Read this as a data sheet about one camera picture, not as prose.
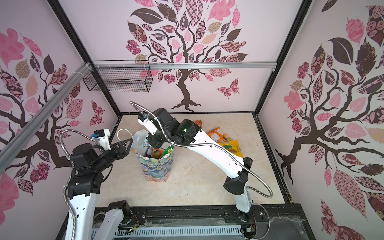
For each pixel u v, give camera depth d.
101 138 0.58
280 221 0.71
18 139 0.52
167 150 0.75
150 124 0.53
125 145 0.67
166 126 0.46
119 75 0.95
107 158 0.57
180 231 0.70
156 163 0.70
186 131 0.44
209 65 0.94
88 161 0.48
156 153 0.84
